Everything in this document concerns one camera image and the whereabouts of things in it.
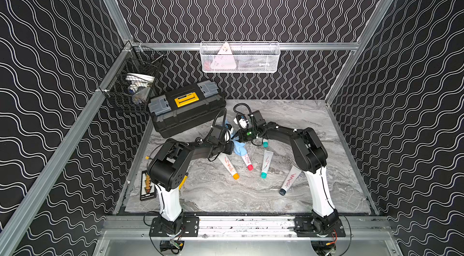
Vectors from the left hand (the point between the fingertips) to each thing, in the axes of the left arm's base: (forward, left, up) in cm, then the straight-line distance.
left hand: (231, 142), depth 98 cm
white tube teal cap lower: (-7, -19, -2) cm, 21 cm away
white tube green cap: (+1, -18, 0) cm, 18 cm away
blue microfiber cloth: (-5, -5, +3) cm, 7 cm away
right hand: (+2, 0, 0) cm, 2 cm away
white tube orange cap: (-10, +2, -1) cm, 10 cm away
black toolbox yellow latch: (+11, +25, +13) cm, 30 cm away
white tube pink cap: (-11, -9, 0) cm, 14 cm away
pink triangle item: (+28, +6, +33) cm, 44 cm away
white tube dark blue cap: (-16, -31, -1) cm, 35 cm away
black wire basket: (+15, +50, +25) cm, 58 cm away
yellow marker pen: (-33, +12, +30) cm, 46 cm away
